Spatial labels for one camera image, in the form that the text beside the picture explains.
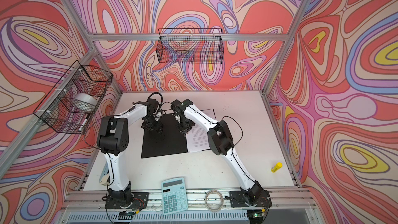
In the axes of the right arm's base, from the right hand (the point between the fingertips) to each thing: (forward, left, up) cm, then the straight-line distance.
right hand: (187, 134), depth 94 cm
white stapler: (-24, +42, +1) cm, 48 cm away
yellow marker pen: (-23, -46, +4) cm, 51 cm away
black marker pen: (-6, +47, +24) cm, 53 cm away
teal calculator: (-33, +6, -1) cm, 34 cm away
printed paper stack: (-3, -6, -2) cm, 7 cm away
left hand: (+6, +20, -2) cm, 21 cm away
